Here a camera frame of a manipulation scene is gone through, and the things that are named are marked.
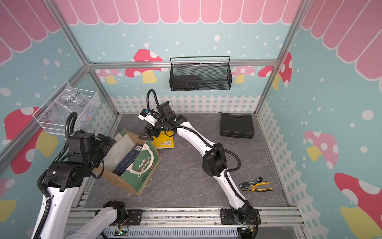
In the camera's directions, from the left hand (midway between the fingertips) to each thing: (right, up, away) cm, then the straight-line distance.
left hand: (107, 146), depth 66 cm
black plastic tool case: (+74, +9, +46) cm, 87 cm away
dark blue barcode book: (+1, -11, +15) cm, 19 cm away
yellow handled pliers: (+72, -25, +17) cm, 78 cm away
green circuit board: (+4, -43, +6) cm, 44 cm away
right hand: (+11, +6, +14) cm, 19 cm away
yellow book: (+18, 0, +33) cm, 38 cm away
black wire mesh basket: (+43, +43, +28) cm, 67 cm away
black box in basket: (+34, +35, +22) cm, 53 cm away
